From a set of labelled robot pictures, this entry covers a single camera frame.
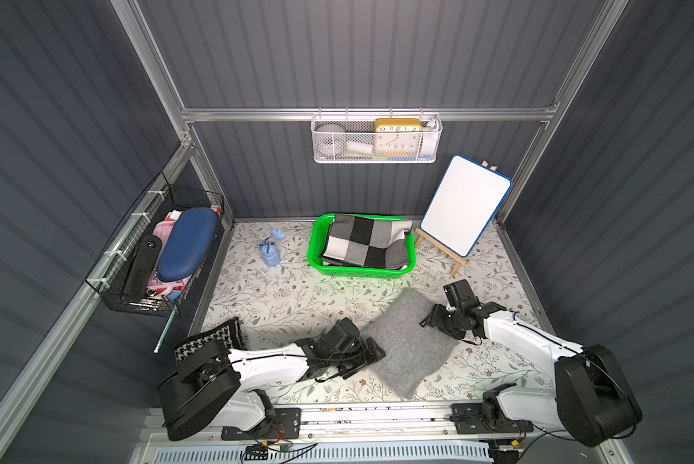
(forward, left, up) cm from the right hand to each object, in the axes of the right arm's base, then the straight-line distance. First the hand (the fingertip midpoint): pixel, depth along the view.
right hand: (438, 320), depth 89 cm
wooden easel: (+21, -10, +4) cm, 23 cm away
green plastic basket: (+26, +40, +4) cm, 48 cm away
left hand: (-14, +19, +2) cm, 24 cm away
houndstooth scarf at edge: (-5, +63, +3) cm, 63 cm away
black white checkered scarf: (+28, +21, +4) cm, 36 cm away
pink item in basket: (-5, +71, +27) cm, 76 cm away
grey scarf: (-10, +9, 0) cm, 14 cm away
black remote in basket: (-5, +73, +31) cm, 79 cm away
